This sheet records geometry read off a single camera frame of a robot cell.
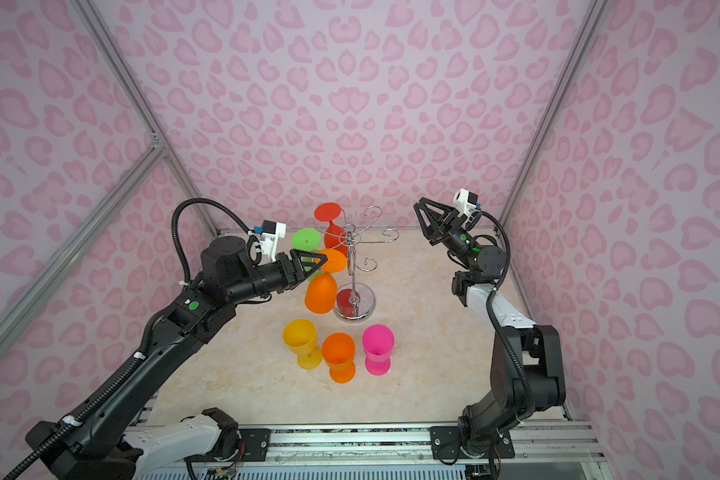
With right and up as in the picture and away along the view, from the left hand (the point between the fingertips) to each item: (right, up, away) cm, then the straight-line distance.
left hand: (324, 258), depth 62 cm
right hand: (+20, +11, +3) cm, 23 cm away
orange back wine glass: (+2, -24, +15) cm, 29 cm away
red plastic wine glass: (+1, +5, +15) cm, 16 cm away
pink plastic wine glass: (+12, -22, +14) cm, 29 cm away
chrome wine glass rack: (+5, -15, +40) cm, 44 cm away
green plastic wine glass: (-6, +5, +13) cm, 15 cm away
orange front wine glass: (-2, -7, +11) cm, 14 cm away
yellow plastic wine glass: (-10, -22, +20) cm, 31 cm away
